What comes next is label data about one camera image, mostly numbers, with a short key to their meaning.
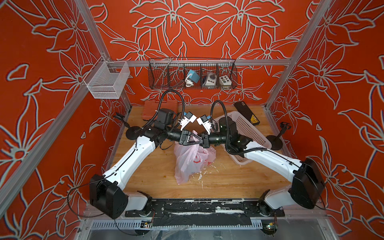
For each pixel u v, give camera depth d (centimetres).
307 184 41
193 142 62
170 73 99
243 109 117
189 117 62
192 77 83
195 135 62
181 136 59
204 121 66
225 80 95
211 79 91
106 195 39
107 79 94
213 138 65
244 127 101
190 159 65
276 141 95
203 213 73
